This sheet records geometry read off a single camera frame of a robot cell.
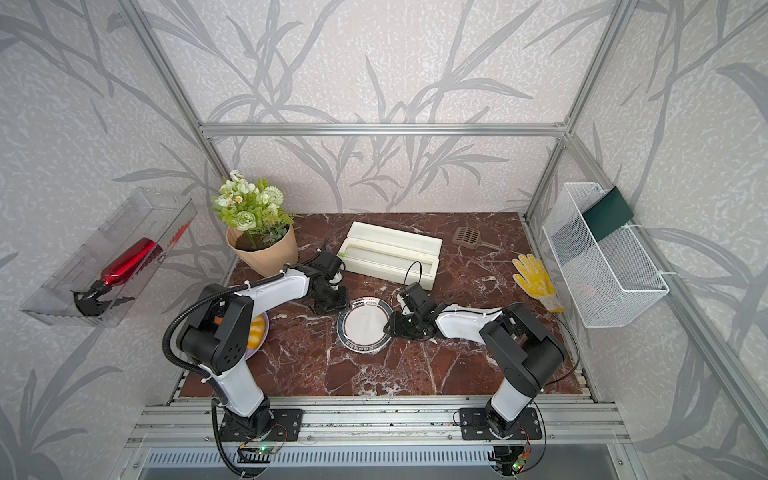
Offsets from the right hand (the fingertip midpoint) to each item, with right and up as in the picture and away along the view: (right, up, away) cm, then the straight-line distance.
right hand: (386, 329), depth 89 cm
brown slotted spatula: (+31, +28, +23) cm, 47 cm away
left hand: (-12, +6, +4) cm, 14 cm away
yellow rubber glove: (+51, +12, +13) cm, 54 cm away
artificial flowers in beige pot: (-41, +27, +9) cm, 50 cm away
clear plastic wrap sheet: (-8, +1, +3) cm, 9 cm away
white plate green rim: (-8, +1, +3) cm, 9 cm away
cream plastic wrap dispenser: (+4, +22, +11) cm, 24 cm away
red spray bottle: (-57, +15, -30) cm, 66 cm away
